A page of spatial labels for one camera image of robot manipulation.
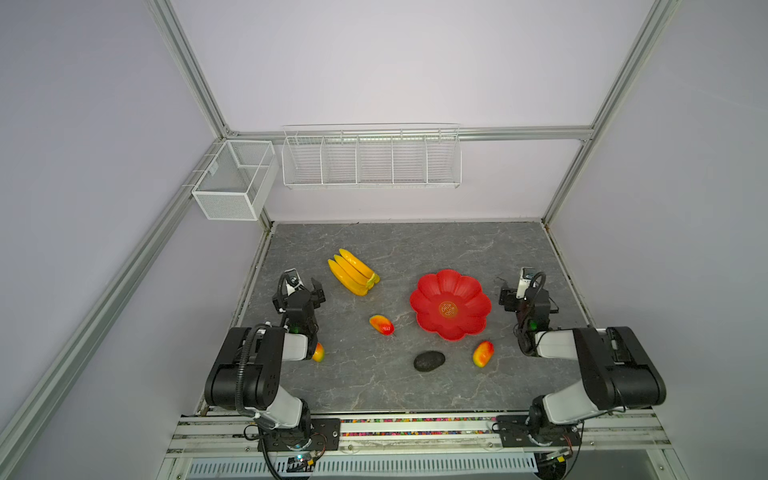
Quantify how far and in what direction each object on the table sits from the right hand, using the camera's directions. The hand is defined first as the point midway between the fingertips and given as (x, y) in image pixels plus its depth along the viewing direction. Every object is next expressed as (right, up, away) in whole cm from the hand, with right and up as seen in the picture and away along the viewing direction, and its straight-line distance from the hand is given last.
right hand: (523, 287), depth 93 cm
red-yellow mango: (-44, -11, -4) cm, 46 cm away
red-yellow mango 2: (-16, -18, -10) cm, 26 cm away
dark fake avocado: (-31, -19, -10) cm, 38 cm away
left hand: (-70, +1, -1) cm, 70 cm away
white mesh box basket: (-94, +36, +9) cm, 101 cm away
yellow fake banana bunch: (-55, +4, +9) cm, 56 cm away
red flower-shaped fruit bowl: (-22, -7, +4) cm, 24 cm away
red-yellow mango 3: (-62, -18, -8) cm, 66 cm away
